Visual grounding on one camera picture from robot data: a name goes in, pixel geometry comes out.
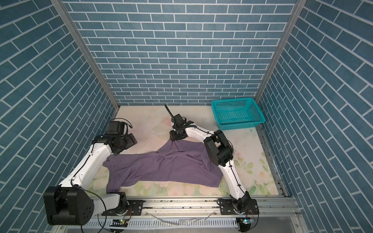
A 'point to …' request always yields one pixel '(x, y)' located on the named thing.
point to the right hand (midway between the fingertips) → (173, 137)
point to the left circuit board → (119, 223)
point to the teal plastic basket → (237, 113)
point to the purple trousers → (173, 162)
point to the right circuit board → (245, 221)
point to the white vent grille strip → (208, 223)
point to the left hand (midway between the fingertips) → (133, 142)
